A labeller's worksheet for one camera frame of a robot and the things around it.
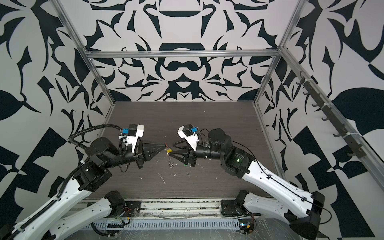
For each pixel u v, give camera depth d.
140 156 0.48
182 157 0.53
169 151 0.57
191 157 0.50
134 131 0.47
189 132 0.48
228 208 0.74
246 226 0.71
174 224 0.71
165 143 0.59
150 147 0.51
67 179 0.46
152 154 0.53
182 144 0.57
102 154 0.43
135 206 0.75
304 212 0.39
